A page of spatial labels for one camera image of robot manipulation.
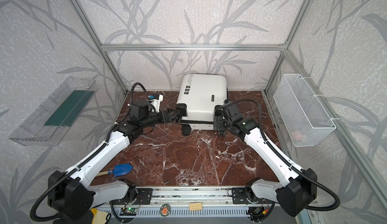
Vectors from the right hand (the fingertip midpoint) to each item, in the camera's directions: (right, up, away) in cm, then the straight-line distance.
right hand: (221, 117), depth 80 cm
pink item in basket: (+37, -8, -8) cm, 39 cm away
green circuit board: (-45, -44, -9) cm, 64 cm away
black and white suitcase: (-13, +12, +10) cm, 20 cm away
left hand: (-24, +5, -3) cm, 24 cm away
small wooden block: (-13, -42, -9) cm, 45 cm away
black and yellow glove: (-56, -43, -14) cm, 72 cm away
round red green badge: (-28, -43, -10) cm, 52 cm away
